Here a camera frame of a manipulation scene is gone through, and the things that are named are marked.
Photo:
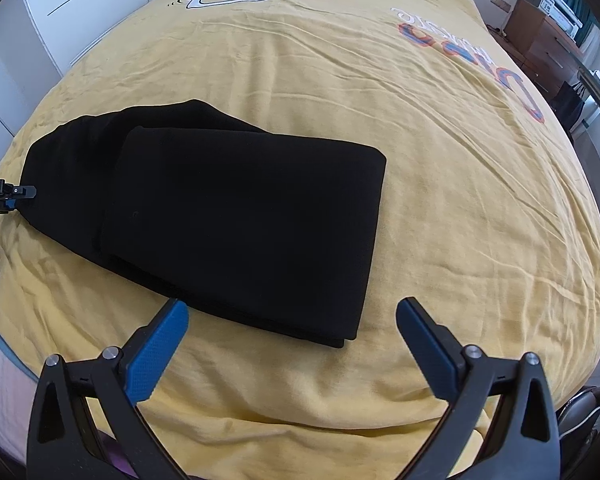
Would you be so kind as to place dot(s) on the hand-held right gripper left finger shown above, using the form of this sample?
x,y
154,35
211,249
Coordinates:
x,y
157,350

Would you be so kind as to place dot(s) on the wooden dresser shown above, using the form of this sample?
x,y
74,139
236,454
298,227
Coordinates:
x,y
545,40

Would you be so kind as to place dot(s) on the wall switch plate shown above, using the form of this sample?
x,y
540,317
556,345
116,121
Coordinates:
x,y
500,2

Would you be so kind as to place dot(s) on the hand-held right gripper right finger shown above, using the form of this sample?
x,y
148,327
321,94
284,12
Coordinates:
x,y
427,347

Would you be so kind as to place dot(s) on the white printer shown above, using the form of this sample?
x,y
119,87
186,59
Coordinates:
x,y
562,12

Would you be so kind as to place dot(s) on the teal curtain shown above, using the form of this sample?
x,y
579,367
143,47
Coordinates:
x,y
587,25

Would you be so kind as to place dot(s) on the black bag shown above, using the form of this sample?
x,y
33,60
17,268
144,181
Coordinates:
x,y
570,105

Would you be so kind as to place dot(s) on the black pants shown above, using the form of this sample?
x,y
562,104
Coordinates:
x,y
230,230

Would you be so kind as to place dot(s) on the pink bed sheet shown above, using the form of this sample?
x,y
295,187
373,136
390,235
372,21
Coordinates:
x,y
10,390

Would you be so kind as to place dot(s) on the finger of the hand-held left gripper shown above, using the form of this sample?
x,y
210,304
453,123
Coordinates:
x,y
25,191

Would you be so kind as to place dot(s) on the yellow printed bedspread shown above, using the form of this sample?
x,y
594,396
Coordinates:
x,y
455,185

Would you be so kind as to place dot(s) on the glass desk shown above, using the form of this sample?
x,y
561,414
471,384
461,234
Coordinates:
x,y
597,90

